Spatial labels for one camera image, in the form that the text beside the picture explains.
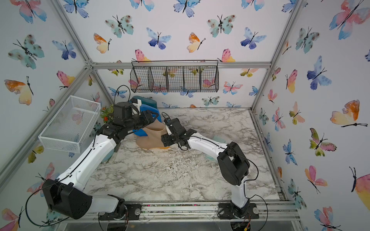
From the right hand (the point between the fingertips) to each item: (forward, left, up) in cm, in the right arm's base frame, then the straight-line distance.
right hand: (166, 136), depth 87 cm
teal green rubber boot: (+17, +13, +12) cm, 25 cm away
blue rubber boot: (+10, +13, +13) cm, 21 cm away
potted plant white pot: (+11, +42, 0) cm, 43 cm away
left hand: (+2, +3, +17) cm, 17 cm away
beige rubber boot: (-4, +4, +10) cm, 11 cm away
